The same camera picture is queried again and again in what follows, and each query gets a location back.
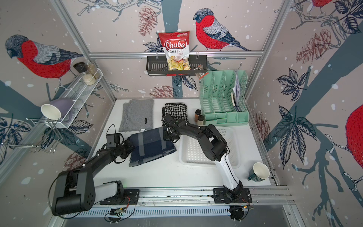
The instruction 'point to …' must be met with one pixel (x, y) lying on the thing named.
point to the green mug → (259, 172)
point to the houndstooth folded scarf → (178, 111)
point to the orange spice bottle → (196, 117)
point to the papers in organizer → (236, 94)
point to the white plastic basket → (193, 152)
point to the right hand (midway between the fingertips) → (165, 138)
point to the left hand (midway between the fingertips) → (137, 142)
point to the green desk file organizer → (216, 99)
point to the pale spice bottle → (200, 120)
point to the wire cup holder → (36, 133)
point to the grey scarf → (137, 114)
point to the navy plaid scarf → (149, 145)
